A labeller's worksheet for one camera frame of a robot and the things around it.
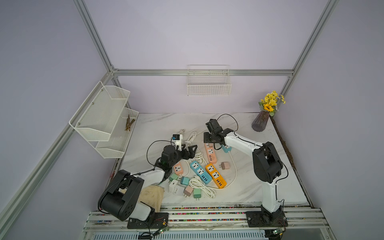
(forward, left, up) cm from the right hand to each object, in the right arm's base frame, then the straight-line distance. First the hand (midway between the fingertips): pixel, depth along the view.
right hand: (208, 139), depth 98 cm
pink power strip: (-9, -1, -4) cm, 10 cm away
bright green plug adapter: (-33, +8, -5) cm, 35 cm away
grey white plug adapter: (-32, +18, -2) cm, 37 cm away
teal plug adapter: (-26, +16, -5) cm, 31 cm away
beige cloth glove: (-33, +33, -7) cm, 47 cm away
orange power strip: (-24, -3, -4) cm, 24 cm away
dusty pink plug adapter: (-32, +13, -5) cm, 35 cm away
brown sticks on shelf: (+8, +52, +9) cm, 54 cm away
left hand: (-9, +12, +5) cm, 16 cm away
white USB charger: (-30, +22, -1) cm, 37 cm away
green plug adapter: (-23, +22, -5) cm, 33 cm away
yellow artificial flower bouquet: (+12, -38, +20) cm, 44 cm away
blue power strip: (-21, +6, -5) cm, 23 cm away
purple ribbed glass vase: (+13, -38, 0) cm, 40 cm away
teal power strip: (-6, -12, -5) cm, 14 cm away
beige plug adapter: (-17, -9, -5) cm, 20 cm away
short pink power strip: (-19, +19, -4) cm, 28 cm away
